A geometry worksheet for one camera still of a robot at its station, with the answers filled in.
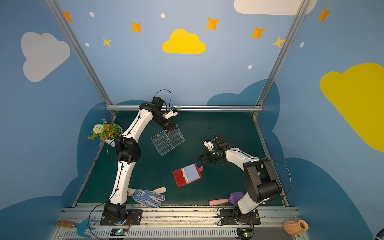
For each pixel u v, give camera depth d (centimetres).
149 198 80
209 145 87
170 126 90
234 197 80
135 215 75
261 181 46
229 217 76
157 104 82
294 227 66
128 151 64
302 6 70
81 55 85
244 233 71
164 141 98
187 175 88
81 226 72
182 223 74
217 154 70
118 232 70
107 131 88
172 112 91
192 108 115
